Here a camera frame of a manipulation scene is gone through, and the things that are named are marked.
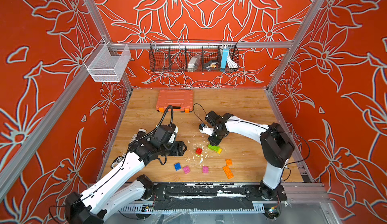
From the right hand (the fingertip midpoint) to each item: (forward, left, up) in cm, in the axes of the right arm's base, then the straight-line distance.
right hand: (209, 142), depth 87 cm
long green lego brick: (-3, -3, 0) cm, 4 cm away
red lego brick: (-6, +7, +1) cm, 9 cm away
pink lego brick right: (-15, +3, -2) cm, 15 cm away
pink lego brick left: (-15, +13, -2) cm, 20 cm away
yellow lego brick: (-4, -6, -1) cm, 7 cm away
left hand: (-8, +15, +11) cm, 20 cm away
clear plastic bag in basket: (+39, +10, +29) cm, 50 cm away
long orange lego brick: (-15, -10, -3) cm, 18 cm away
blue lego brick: (-14, +18, -1) cm, 23 cm away
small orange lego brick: (-11, -10, -2) cm, 15 cm away
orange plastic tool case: (+31, +19, +2) cm, 37 cm away
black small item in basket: (+35, -1, +30) cm, 46 cm away
